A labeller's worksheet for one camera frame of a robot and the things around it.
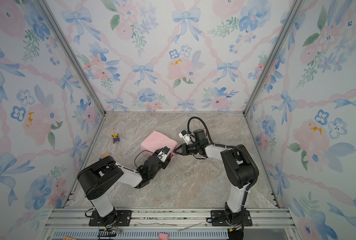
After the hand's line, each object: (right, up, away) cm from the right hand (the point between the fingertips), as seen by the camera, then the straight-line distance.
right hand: (174, 150), depth 90 cm
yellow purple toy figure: (-41, +7, +13) cm, 44 cm away
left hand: (-5, 0, +1) cm, 5 cm away
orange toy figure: (-43, -3, +3) cm, 43 cm away
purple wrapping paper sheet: (-11, +6, +5) cm, 14 cm away
